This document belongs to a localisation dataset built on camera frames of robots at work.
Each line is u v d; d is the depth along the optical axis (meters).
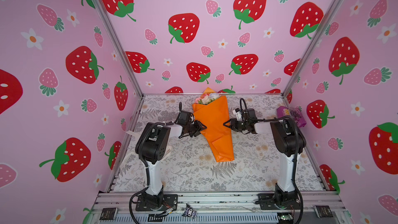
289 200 0.65
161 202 0.66
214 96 1.10
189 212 0.70
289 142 0.55
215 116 1.03
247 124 0.85
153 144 0.53
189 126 0.88
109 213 0.70
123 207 0.73
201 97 1.15
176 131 0.73
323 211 0.70
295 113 1.03
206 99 1.11
